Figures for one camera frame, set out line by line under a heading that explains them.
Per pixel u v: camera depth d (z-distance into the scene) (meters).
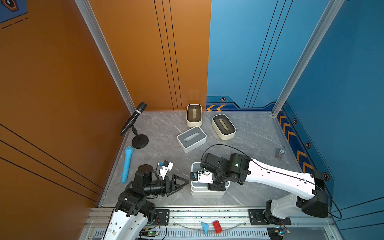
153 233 0.70
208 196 0.77
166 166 0.67
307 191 0.40
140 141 1.03
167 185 0.60
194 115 1.09
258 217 0.72
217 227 0.70
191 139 1.00
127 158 0.92
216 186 0.59
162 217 0.74
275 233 0.70
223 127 1.03
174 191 0.58
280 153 0.91
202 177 0.59
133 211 0.50
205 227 0.71
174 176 0.61
